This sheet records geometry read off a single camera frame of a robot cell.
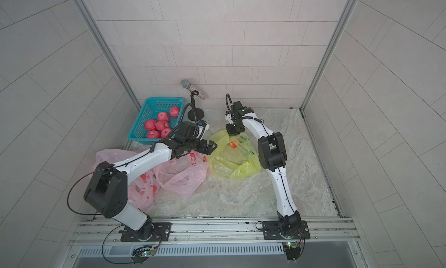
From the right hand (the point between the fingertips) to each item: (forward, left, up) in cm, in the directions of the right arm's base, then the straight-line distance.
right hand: (230, 131), depth 102 cm
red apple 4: (+12, +41, +5) cm, 43 cm away
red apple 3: (+5, +47, +5) cm, 47 cm away
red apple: (+5, +40, +4) cm, 41 cm away
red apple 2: (-2, +43, +5) cm, 44 cm away
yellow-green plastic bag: (-16, -2, -4) cm, 16 cm away
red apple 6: (-2, +37, +5) cm, 37 cm away
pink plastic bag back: (-28, +22, +5) cm, 36 cm away
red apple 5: (+15, +34, +5) cm, 38 cm away
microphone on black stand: (+16, +23, 0) cm, 28 cm away
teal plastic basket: (+19, +50, +5) cm, 54 cm away
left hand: (-13, +9, +9) cm, 18 cm away
